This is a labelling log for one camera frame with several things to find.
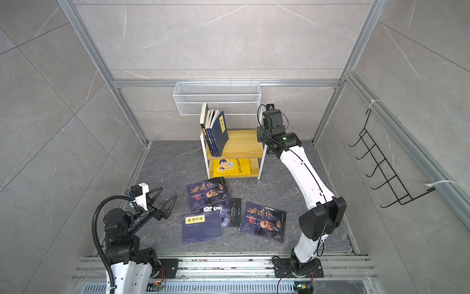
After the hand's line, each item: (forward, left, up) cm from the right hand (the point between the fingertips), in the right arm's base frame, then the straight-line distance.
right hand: (269, 128), depth 79 cm
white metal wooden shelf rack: (-5, +12, -13) cm, 19 cm away
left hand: (-25, +41, -10) cm, 49 cm away
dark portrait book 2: (-30, +2, -33) cm, 44 cm away
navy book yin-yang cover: (+3, +22, -5) cm, 23 cm away
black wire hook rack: (-34, -40, -1) cm, 52 cm away
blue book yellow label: (+7, +20, -11) cm, 24 cm away
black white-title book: (-25, +18, -32) cm, 45 cm away
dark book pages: (-5, +24, +1) cm, 25 cm away
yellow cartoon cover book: (0, +18, -28) cm, 34 cm away
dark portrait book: (-15, +32, -30) cm, 47 cm away
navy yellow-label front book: (-32, +32, -32) cm, 55 cm away
